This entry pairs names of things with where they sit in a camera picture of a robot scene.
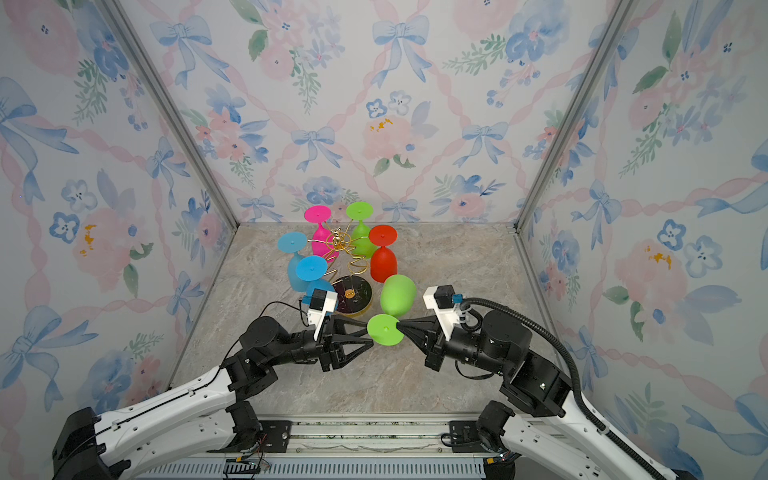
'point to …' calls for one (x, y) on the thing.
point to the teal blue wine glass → (294, 242)
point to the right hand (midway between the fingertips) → (398, 323)
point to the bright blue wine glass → (313, 269)
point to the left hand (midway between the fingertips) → (370, 338)
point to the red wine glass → (383, 261)
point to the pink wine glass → (321, 214)
